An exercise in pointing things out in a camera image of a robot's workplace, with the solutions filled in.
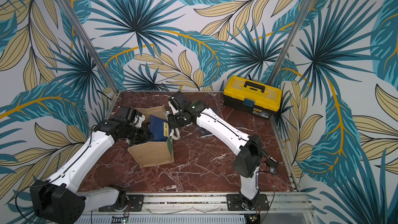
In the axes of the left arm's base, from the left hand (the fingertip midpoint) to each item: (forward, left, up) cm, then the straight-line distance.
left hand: (152, 138), depth 77 cm
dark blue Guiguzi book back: (+13, -25, -16) cm, 33 cm away
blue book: (+9, -1, -5) cm, 10 cm away
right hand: (+7, -9, +4) cm, 12 cm away
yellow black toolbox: (+31, -55, -1) cm, 63 cm away
